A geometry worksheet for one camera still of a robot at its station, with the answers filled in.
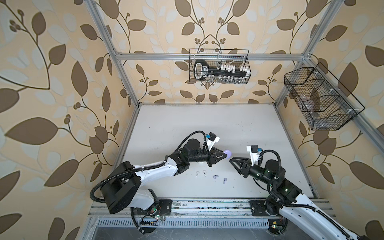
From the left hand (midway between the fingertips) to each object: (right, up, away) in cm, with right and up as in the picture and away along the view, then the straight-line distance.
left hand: (226, 155), depth 71 cm
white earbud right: (-10, -14, +15) cm, 23 cm away
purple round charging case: (+1, +1, +1) cm, 2 cm away
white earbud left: (-14, -14, +14) cm, 24 cm away
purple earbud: (-4, -16, +13) cm, 21 cm away
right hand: (+3, -4, +1) cm, 5 cm away
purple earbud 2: (+1, -17, +11) cm, 20 cm away
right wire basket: (+49, +25, +1) cm, 55 cm away
